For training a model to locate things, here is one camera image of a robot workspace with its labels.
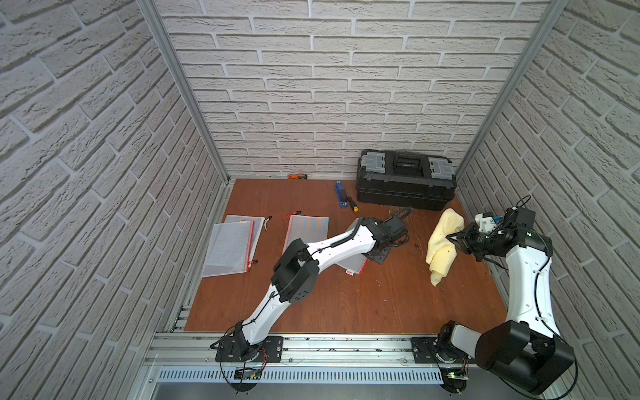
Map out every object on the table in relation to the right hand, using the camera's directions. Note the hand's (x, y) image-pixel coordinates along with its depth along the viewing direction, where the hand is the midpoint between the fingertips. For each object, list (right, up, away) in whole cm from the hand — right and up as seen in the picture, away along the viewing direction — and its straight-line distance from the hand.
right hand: (452, 237), depth 76 cm
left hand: (-21, -7, +11) cm, 25 cm away
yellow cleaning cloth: (-5, -3, -3) cm, 7 cm away
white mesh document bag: (-46, 0, +26) cm, 53 cm away
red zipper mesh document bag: (-78, -7, +19) cm, 81 cm away
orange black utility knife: (-54, +24, +46) cm, 75 cm away
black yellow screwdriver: (-27, +9, +31) cm, 42 cm away
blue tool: (-33, +15, +35) cm, 50 cm away
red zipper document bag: (-28, -12, +12) cm, 33 cm away
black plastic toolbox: (-8, +20, +22) cm, 31 cm away
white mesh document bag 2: (-69, +1, +27) cm, 75 cm away
